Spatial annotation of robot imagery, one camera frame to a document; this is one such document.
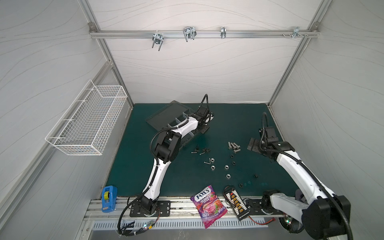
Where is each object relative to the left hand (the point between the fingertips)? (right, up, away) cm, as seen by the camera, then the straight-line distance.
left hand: (206, 124), depth 103 cm
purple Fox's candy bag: (0, -39, -32) cm, 50 cm away
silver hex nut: (+3, -21, -13) cm, 25 cm away
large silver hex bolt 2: (+17, -13, -8) cm, 23 cm away
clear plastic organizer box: (-33, +4, +7) cm, 34 cm away
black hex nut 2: (+16, -22, -15) cm, 31 cm away
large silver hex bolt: (+15, -14, -8) cm, 22 cm away
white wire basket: (-59, +1, -35) cm, 68 cm away
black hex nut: (+15, -19, -12) cm, 27 cm away
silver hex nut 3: (+11, -24, -17) cm, 32 cm away
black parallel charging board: (+14, -40, -31) cm, 53 cm away
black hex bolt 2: (-1, -15, -10) cm, 18 cm away
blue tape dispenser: (-51, -34, -29) cm, 68 cm away
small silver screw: (-8, -17, -10) cm, 22 cm away
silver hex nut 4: (+12, -29, -20) cm, 36 cm away
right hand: (+30, -9, -20) cm, 37 cm away
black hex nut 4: (+18, -32, -23) cm, 43 cm away
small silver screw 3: (-1, -23, -14) cm, 26 cm away
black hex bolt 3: (+1, -16, -10) cm, 19 cm away
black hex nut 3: (+27, -28, -20) cm, 44 cm away
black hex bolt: (-6, -16, -9) cm, 19 cm away
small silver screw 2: (-4, -18, -11) cm, 21 cm away
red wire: (+30, -44, -33) cm, 63 cm away
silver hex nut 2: (+3, -25, -17) cm, 30 cm away
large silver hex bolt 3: (+20, -14, -8) cm, 26 cm away
